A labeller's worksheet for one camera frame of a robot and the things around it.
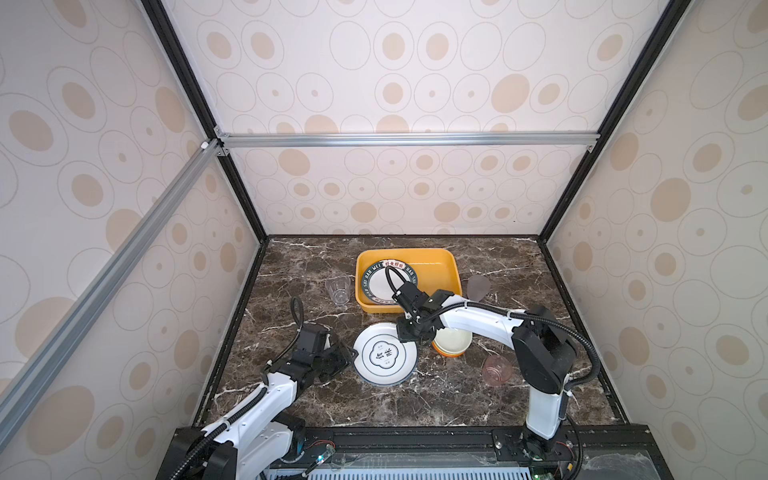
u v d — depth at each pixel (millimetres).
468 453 729
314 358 665
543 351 481
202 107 824
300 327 673
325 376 729
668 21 688
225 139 900
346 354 788
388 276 744
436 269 1081
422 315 660
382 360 875
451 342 855
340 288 1021
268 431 601
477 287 1025
